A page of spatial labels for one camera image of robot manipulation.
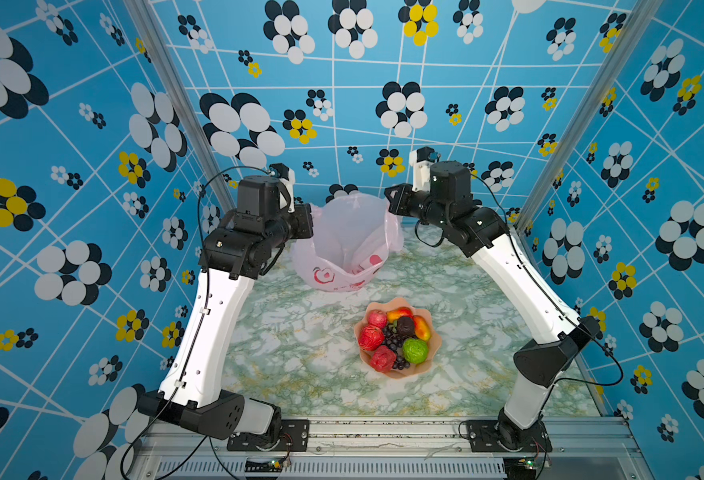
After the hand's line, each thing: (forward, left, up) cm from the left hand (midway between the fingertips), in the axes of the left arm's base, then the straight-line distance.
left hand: (309, 210), depth 66 cm
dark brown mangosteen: (-12, -24, -33) cm, 42 cm away
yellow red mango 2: (-12, -29, -34) cm, 46 cm away
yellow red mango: (-6, -22, -37) cm, 44 cm away
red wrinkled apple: (-15, -14, -32) cm, 39 cm away
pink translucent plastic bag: (+8, -10, -17) cm, 21 cm away
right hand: (+6, -17, +1) cm, 18 cm away
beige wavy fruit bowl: (-15, -33, -37) cm, 52 cm away
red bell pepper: (-21, -17, -32) cm, 42 cm away
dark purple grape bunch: (-14, -21, -37) cm, 45 cm away
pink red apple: (-8, -16, -34) cm, 39 cm away
